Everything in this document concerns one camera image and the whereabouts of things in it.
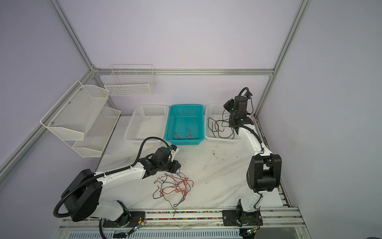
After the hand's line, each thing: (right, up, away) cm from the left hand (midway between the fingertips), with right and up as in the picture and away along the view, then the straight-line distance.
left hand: (178, 166), depth 85 cm
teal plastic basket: (+2, +25, +30) cm, 39 cm away
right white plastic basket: (+34, +18, +22) cm, 45 cm away
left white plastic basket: (-31, +28, +32) cm, 53 cm away
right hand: (+29, +40, 0) cm, 49 cm away
